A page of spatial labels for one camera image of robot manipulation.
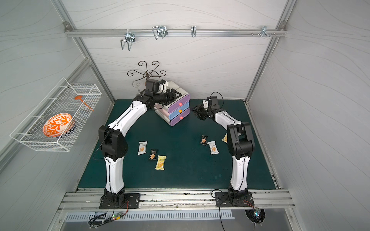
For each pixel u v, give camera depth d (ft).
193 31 2.58
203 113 2.95
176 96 2.63
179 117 3.38
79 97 2.58
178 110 3.22
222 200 2.40
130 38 2.57
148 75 3.05
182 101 3.06
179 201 2.46
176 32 2.55
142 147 3.05
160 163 2.82
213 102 2.62
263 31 2.51
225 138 3.14
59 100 2.30
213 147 3.04
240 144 1.79
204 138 3.19
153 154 2.93
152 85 2.30
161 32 2.51
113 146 1.75
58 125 2.09
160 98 2.50
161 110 3.34
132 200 2.41
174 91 2.65
